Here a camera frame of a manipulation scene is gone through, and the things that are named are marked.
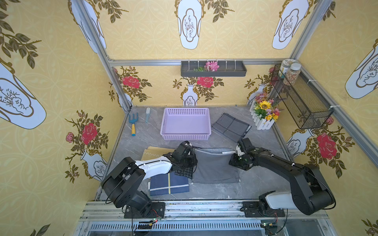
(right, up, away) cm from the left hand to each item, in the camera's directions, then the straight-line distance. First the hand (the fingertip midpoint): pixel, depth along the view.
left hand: (193, 158), depth 89 cm
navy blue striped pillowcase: (-14, -12, -8) cm, 20 cm away
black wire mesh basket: (+62, +31, -10) cm, 70 cm away
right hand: (+24, -2, +1) cm, 25 cm away
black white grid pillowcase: (-4, -7, -5) cm, 9 cm away
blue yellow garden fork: (-46, +23, +24) cm, 57 cm away
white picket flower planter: (+47, +29, +8) cm, 56 cm away
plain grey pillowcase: (+11, -4, -2) cm, 12 cm away
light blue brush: (-36, +30, +28) cm, 54 cm away
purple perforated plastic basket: (-6, +21, +23) cm, 32 cm away
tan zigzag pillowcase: (-26, +3, +4) cm, 27 cm away
